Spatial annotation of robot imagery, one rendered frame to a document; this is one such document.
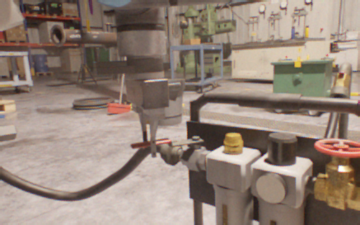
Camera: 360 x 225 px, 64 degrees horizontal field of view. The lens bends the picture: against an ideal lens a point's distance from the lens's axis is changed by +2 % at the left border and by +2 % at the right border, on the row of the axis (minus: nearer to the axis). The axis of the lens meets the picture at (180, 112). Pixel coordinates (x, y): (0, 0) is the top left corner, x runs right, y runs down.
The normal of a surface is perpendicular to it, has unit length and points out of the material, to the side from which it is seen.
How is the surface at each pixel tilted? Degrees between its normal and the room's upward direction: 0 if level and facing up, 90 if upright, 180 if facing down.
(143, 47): 90
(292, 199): 90
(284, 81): 90
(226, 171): 90
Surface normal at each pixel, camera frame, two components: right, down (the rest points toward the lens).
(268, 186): -0.62, 0.18
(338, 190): -0.55, -0.33
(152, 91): 0.40, 0.16
